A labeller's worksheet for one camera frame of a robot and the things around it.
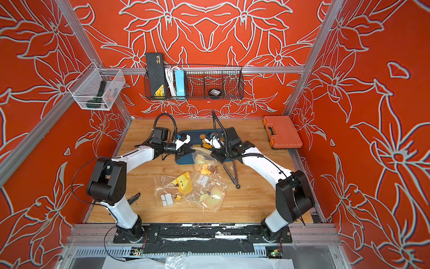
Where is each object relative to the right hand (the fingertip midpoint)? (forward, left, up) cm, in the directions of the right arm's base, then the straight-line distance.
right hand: (210, 150), depth 84 cm
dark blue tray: (+18, +10, -13) cm, 24 cm away
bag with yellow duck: (-15, +22, -16) cm, 31 cm away
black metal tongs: (-9, -14, -15) cm, 22 cm away
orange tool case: (+23, -45, -12) cm, 53 cm away
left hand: (+2, +9, -1) cm, 9 cm away
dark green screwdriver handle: (+15, +56, +20) cm, 61 cm away
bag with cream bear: (+1, +4, -13) cm, 14 cm away
